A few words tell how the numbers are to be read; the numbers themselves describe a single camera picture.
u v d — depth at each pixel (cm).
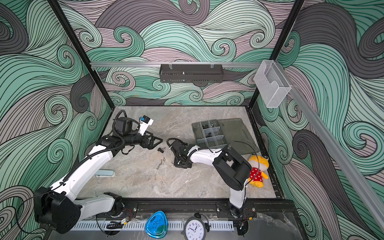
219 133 104
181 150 71
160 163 90
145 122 68
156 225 61
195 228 66
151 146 67
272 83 78
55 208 38
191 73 97
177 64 95
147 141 67
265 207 75
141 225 70
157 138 69
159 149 94
